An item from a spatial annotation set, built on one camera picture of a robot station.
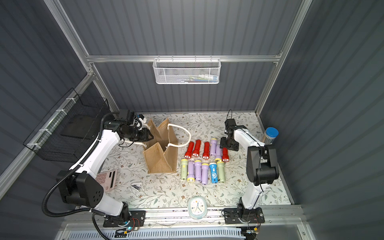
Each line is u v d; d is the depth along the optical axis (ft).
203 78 3.00
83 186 1.35
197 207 2.43
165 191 2.71
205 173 2.83
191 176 2.76
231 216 2.42
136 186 2.75
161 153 2.71
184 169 2.89
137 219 2.37
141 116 2.51
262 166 1.63
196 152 3.09
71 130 2.41
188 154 3.07
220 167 2.91
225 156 3.06
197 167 2.90
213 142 3.25
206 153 3.07
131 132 2.21
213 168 2.89
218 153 3.10
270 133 2.75
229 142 2.66
